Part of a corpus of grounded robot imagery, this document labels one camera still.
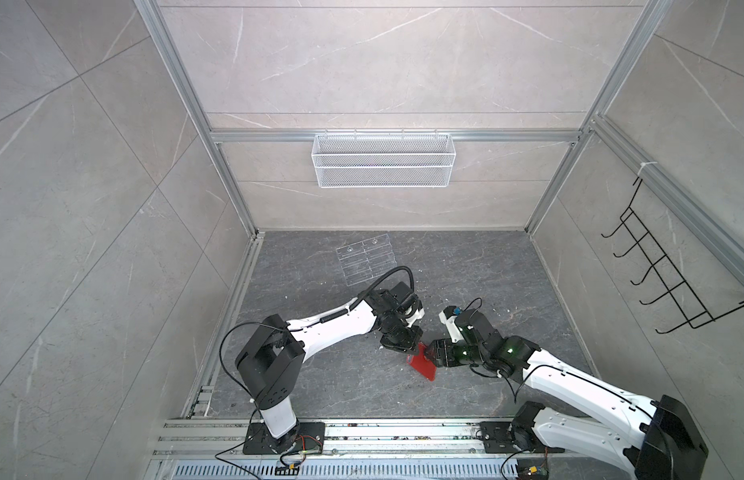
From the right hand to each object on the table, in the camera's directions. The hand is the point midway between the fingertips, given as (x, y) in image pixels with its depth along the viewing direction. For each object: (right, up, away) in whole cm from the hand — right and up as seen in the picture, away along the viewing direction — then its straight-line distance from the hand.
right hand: (432, 349), depth 80 cm
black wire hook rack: (+50, +18, -17) cm, 56 cm away
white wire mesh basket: (-13, +58, +20) cm, 63 cm away
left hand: (-4, +1, -1) cm, 4 cm away
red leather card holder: (-3, -3, -2) cm, 5 cm away
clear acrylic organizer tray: (-19, +24, +24) cm, 39 cm away
